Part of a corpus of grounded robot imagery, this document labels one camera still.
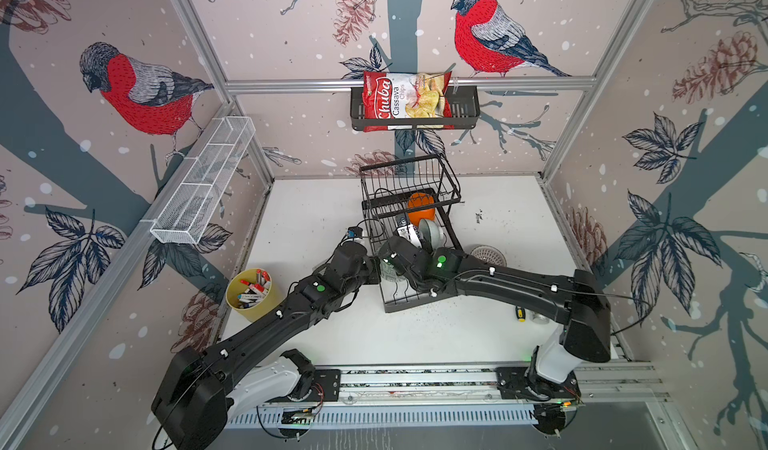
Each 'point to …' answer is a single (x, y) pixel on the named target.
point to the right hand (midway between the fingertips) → (399, 253)
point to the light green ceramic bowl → (432, 237)
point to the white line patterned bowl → (490, 255)
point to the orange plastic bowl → (420, 199)
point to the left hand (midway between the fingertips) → (382, 261)
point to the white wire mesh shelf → (201, 180)
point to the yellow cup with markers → (251, 295)
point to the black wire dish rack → (385, 190)
